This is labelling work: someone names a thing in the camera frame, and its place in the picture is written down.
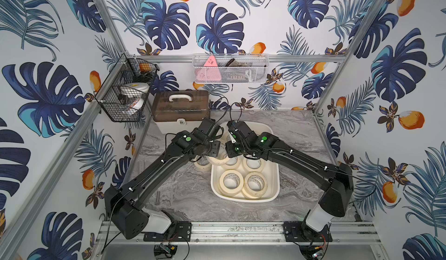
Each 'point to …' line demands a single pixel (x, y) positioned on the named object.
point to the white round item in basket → (136, 92)
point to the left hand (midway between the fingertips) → (212, 144)
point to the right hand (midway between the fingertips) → (227, 146)
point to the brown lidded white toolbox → (179, 111)
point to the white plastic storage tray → (270, 171)
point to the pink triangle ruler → (209, 72)
